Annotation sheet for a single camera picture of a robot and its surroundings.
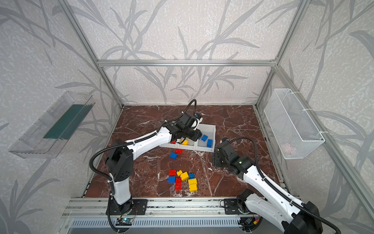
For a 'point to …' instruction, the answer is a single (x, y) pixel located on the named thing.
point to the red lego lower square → (172, 172)
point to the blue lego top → (173, 155)
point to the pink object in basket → (288, 148)
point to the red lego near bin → (178, 151)
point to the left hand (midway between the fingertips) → (202, 130)
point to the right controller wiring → (252, 222)
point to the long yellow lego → (193, 185)
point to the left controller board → (124, 222)
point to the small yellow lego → (179, 172)
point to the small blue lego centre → (191, 176)
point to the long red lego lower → (178, 184)
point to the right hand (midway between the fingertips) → (217, 153)
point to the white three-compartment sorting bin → (205, 143)
